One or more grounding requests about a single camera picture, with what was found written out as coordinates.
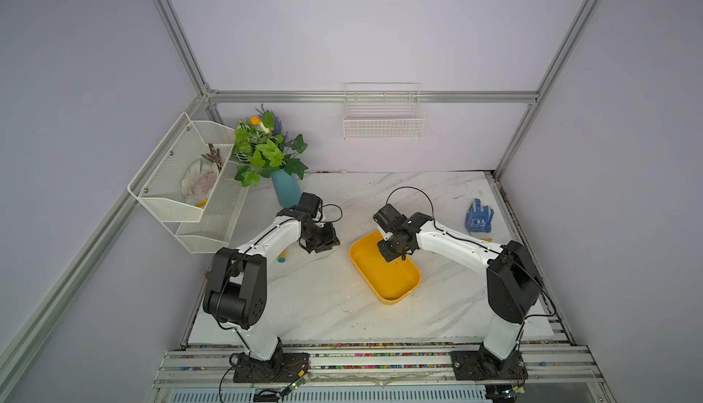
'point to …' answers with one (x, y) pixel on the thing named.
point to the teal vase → (287, 188)
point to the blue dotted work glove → (479, 220)
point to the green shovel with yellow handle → (282, 256)
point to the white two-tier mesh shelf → (208, 226)
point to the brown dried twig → (214, 156)
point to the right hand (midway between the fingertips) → (391, 253)
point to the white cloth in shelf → (198, 180)
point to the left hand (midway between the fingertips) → (337, 242)
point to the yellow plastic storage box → (385, 281)
